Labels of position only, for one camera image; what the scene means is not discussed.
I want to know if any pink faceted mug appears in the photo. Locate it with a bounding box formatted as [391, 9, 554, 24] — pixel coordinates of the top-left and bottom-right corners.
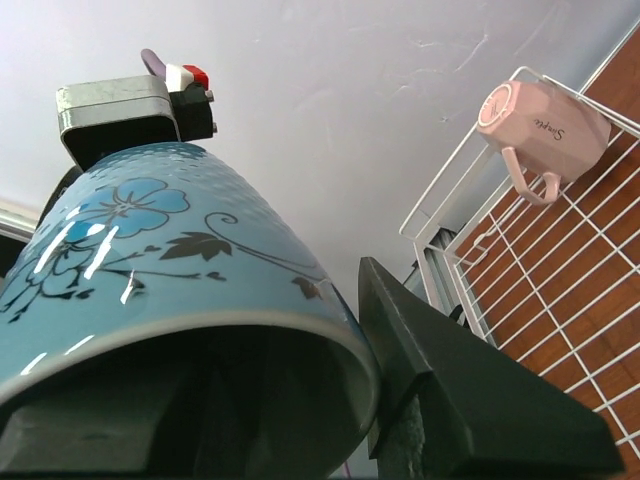
[476, 80, 611, 205]

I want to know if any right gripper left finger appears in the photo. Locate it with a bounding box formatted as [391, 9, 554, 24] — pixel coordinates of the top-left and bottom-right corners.
[1, 339, 267, 475]

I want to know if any white wire dish rack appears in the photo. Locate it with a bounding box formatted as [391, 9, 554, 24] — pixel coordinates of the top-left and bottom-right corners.
[398, 65, 640, 449]

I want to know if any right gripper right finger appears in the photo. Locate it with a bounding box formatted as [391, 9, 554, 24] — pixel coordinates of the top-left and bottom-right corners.
[358, 257, 624, 475]

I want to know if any blue floral mug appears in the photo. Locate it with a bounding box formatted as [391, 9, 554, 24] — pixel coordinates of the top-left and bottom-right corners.
[1, 142, 379, 479]

